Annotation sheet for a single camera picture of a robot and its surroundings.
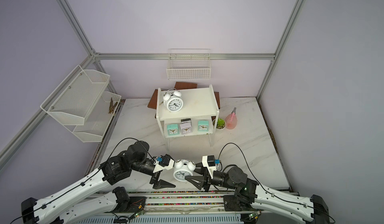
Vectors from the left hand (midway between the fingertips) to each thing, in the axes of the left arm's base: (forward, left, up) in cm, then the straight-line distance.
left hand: (175, 175), depth 63 cm
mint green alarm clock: (+24, +4, -1) cm, 24 cm away
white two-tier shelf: (+23, -10, +10) cm, 27 cm away
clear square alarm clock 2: (+25, -3, -1) cm, 25 cm away
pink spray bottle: (+37, -31, -9) cm, 49 cm away
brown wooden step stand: (+50, +20, -7) cm, 55 cm away
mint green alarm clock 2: (+26, -13, -1) cm, 29 cm away
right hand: (+1, -6, +1) cm, 6 cm away
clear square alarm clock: (+29, -3, 0) cm, 29 cm away
